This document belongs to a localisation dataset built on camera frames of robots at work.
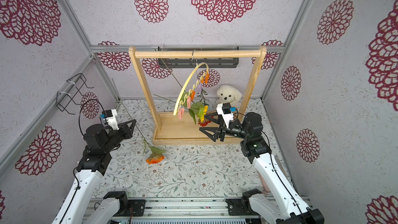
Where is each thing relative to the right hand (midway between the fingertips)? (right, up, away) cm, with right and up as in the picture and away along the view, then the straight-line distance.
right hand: (202, 123), depth 62 cm
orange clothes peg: (+3, +24, +25) cm, 35 cm away
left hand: (-31, 0, +12) cm, 33 cm away
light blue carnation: (+1, +16, +28) cm, 32 cm away
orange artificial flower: (-24, -17, +16) cm, 33 cm away
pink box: (+32, -34, +15) cm, 49 cm away
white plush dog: (+16, +16, +36) cm, 43 cm away
